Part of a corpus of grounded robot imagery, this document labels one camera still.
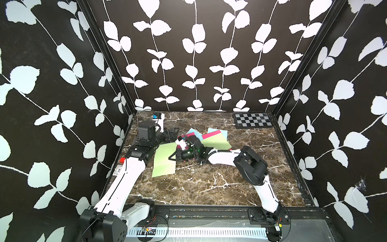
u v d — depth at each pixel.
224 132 1.08
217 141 1.07
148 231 0.70
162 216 0.69
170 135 0.67
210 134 1.07
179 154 0.78
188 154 0.78
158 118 0.67
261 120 1.14
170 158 0.84
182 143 0.83
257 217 0.73
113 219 0.37
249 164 0.58
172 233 0.70
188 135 1.09
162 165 0.86
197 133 1.08
